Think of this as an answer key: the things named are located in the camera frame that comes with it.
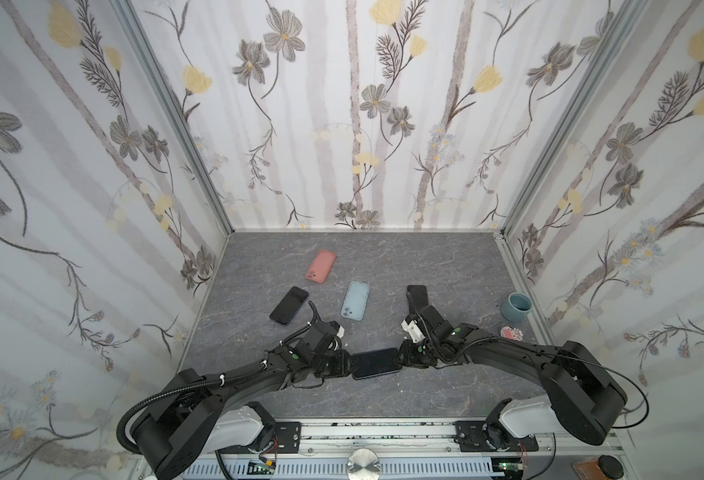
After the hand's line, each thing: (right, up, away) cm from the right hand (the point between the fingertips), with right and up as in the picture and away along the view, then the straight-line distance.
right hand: (389, 355), depth 84 cm
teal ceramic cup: (+42, +12, +11) cm, 45 cm away
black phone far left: (-33, +12, +15) cm, 38 cm away
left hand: (-11, -1, -1) cm, 11 cm away
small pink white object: (+38, +5, +6) cm, 39 cm away
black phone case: (-4, -3, +1) cm, 5 cm away
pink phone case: (-23, +25, +27) cm, 43 cm away
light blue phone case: (-10, +13, +18) cm, 24 cm away
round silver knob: (-8, -14, -25) cm, 30 cm away
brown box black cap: (+43, -17, -21) cm, 51 cm away
